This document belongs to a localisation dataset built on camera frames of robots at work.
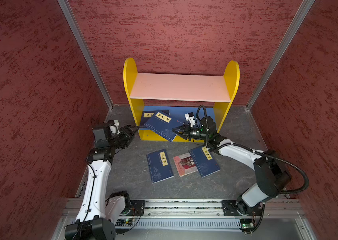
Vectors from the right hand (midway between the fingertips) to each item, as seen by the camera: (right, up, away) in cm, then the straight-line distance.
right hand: (171, 133), depth 76 cm
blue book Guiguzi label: (-16, +10, +19) cm, 27 cm away
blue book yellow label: (-5, +4, +3) cm, 7 cm away
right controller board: (+37, -44, -6) cm, 58 cm away
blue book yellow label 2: (+21, -18, +14) cm, 31 cm away
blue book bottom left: (-7, -21, +12) cm, 25 cm away
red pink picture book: (+8, -20, +14) cm, 26 cm away
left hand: (-17, 0, -1) cm, 17 cm away
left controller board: (-23, -43, -5) cm, 49 cm away
